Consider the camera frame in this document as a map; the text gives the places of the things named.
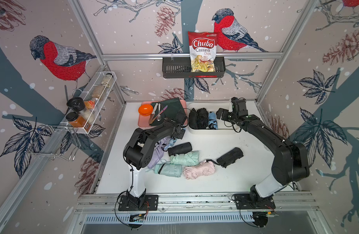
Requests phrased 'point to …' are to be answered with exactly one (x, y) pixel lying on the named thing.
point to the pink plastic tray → (143, 120)
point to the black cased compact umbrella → (180, 149)
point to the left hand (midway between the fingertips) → (180, 130)
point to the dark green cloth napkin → (174, 106)
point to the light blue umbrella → (171, 142)
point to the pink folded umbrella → (192, 172)
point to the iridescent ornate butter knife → (163, 109)
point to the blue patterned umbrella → (212, 121)
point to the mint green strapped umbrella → (174, 170)
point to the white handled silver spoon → (159, 117)
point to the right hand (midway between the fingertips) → (221, 112)
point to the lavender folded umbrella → (158, 149)
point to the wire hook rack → (55, 140)
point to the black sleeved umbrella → (229, 158)
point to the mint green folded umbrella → (190, 158)
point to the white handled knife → (153, 113)
